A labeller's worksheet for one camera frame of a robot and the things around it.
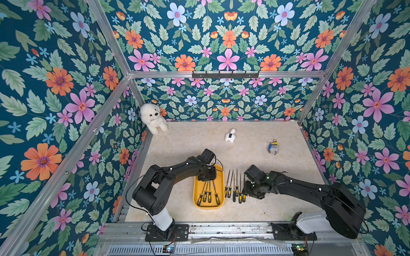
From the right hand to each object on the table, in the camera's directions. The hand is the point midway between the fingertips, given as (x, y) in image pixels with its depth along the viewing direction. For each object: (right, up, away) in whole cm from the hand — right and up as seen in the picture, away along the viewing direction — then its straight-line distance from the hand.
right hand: (245, 193), depth 84 cm
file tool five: (-2, -1, +2) cm, 3 cm away
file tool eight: (-19, 0, +2) cm, 19 cm away
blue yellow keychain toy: (+21, +23, +16) cm, 35 cm away
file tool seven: (-16, -1, +2) cm, 16 cm away
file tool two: (-8, +1, +3) cm, 8 cm away
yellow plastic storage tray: (-25, +2, +4) cm, 25 cm away
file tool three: (-6, 0, +2) cm, 6 cm away
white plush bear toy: (-58, +44, +18) cm, 75 cm away
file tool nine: (-21, -1, +1) cm, 21 cm away
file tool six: (0, -2, 0) cm, 2 cm away
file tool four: (-4, +2, +5) cm, 6 cm away
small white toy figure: (-6, +30, +23) cm, 38 cm away
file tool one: (-9, +2, +5) cm, 11 cm away
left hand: (-15, +7, +6) cm, 18 cm away
